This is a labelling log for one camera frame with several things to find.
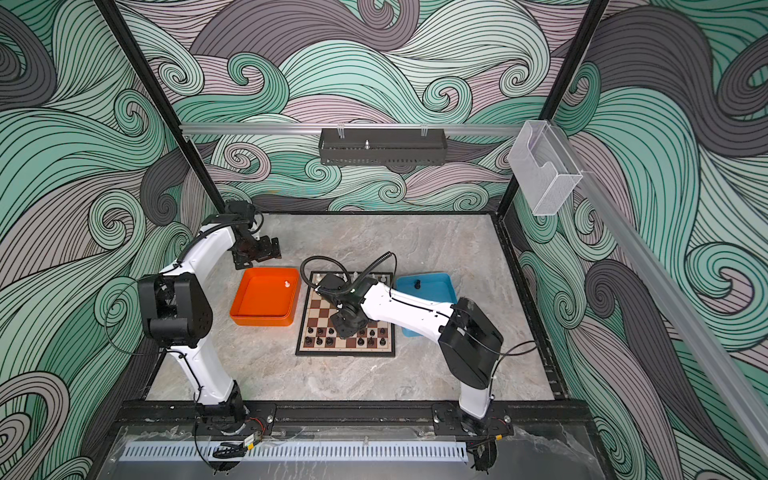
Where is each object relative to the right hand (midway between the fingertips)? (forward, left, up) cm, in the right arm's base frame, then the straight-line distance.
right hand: (347, 328), depth 82 cm
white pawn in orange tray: (+17, +22, -6) cm, 29 cm away
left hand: (+22, +27, +5) cm, 35 cm away
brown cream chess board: (-1, +9, -4) cm, 10 cm away
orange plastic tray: (+12, +28, -5) cm, 31 cm away
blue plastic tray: (+18, -28, -7) cm, 34 cm away
